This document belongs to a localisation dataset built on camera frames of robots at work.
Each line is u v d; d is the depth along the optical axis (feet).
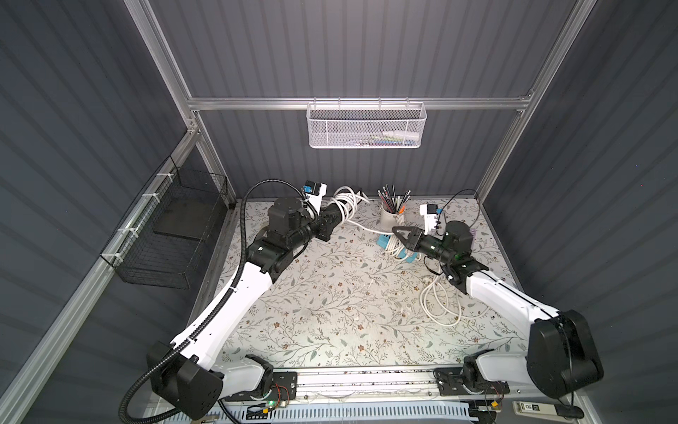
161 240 2.38
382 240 3.25
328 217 2.31
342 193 2.47
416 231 2.33
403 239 2.49
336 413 2.53
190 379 1.21
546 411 2.20
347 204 2.36
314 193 1.96
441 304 2.90
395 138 2.99
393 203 3.52
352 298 2.99
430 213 2.41
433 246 2.30
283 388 2.37
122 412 1.18
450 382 2.41
